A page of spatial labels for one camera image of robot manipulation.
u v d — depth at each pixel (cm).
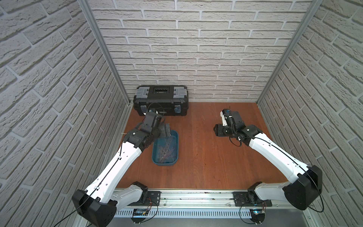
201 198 76
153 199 73
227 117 62
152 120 53
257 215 70
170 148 92
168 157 89
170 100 97
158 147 94
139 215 71
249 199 65
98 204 36
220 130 71
